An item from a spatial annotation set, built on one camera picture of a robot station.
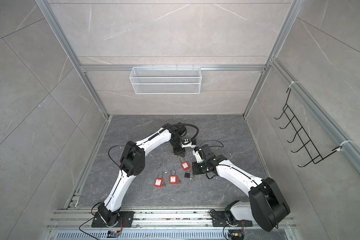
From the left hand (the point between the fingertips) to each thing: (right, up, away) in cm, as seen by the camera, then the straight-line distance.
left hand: (183, 150), depth 95 cm
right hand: (+6, -9, -9) cm, 14 cm away
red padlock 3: (-6, -14, -9) cm, 18 cm away
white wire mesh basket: (-12, +48, +5) cm, 49 cm away
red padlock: (+1, -9, -5) cm, 10 cm away
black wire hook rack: (+54, +8, -32) cm, 63 cm away
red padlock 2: (-14, -16, -11) cm, 24 cm away
